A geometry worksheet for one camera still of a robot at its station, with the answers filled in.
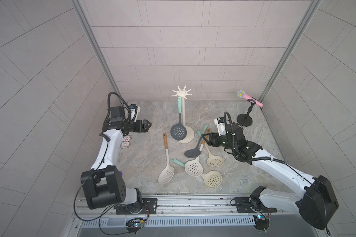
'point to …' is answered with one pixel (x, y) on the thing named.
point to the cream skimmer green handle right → (213, 161)
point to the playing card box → (126, 142)
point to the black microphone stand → (244, 119)
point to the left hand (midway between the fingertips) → (145, 121)
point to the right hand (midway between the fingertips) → (205, 136)
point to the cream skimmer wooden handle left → (167, 174)
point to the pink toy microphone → (242, 94)
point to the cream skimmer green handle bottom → (213, 178)
